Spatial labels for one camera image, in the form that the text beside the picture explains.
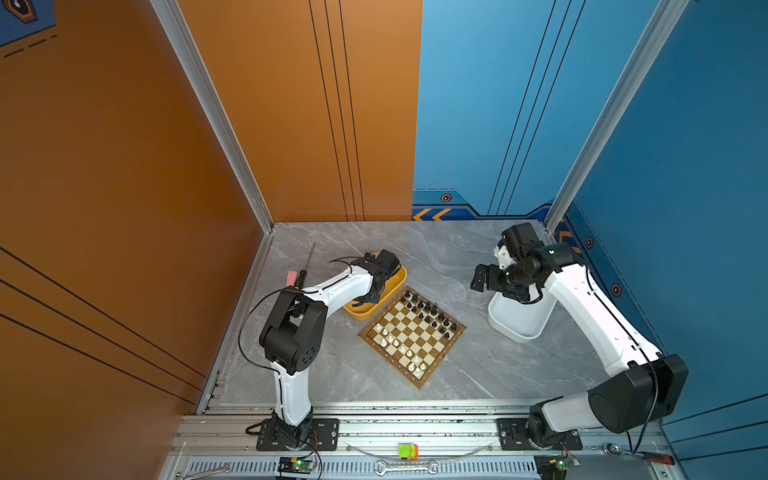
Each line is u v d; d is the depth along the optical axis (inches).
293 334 19.5
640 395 15.8
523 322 36.1
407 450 27.4
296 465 27.9
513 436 28.5
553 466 27.8
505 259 26.4
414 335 35.1
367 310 35.1
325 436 29.1
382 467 27.4
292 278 40.4
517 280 25.2
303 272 41.4
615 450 27.4
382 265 29.8
